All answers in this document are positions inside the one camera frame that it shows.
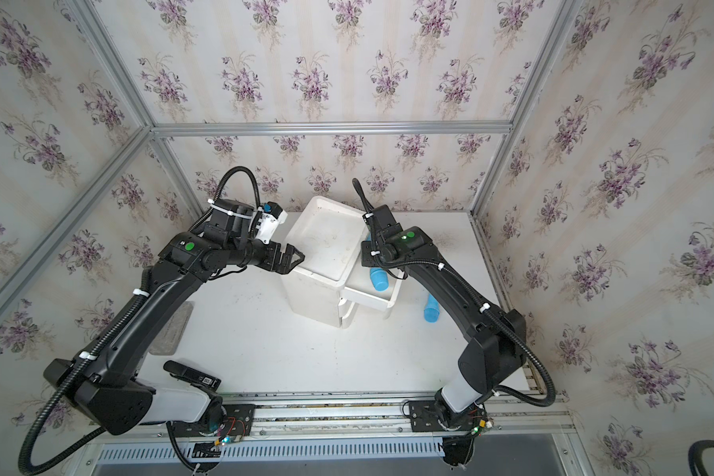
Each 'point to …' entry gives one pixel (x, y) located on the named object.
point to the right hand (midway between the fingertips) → (375, 254)
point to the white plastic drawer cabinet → (331, 282)
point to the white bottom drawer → (347, 312)
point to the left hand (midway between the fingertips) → (290, 251)
